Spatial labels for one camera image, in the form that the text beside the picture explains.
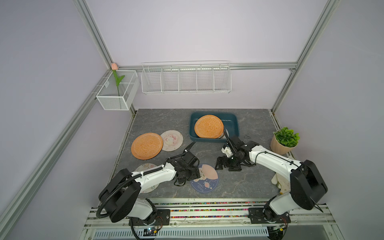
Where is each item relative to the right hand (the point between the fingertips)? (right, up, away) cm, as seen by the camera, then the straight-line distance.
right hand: (221, 167), depth 84 cm
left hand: (-16, -6, 0) cm, 17 cm away
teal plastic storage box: (+11, +28, +28) cm, 41 cm away
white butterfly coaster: (+8, +19, +24) cm, 31 cm away
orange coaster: (-5, +23, +23) cm, 33 cm away
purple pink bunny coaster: (-7, -8, +3) cm, 11 cm away
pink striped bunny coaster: (-31, +13, +20) cm, 40 cm away
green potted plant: (+38, +15, +4) cm, 41 cm away
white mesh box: (-61, +39, -7) cm, 72 cm away
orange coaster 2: (-48, +10, +16) cm, 52 cm away
